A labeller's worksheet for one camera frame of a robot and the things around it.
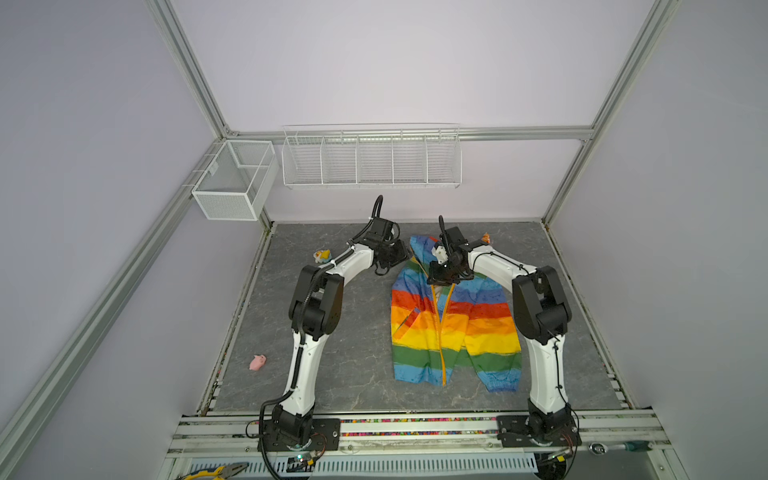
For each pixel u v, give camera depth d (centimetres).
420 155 105
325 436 73
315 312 59
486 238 114
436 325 89
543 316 56
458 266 80
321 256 106
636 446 71
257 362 85
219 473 68
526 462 71
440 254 94
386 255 89
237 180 102
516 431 74
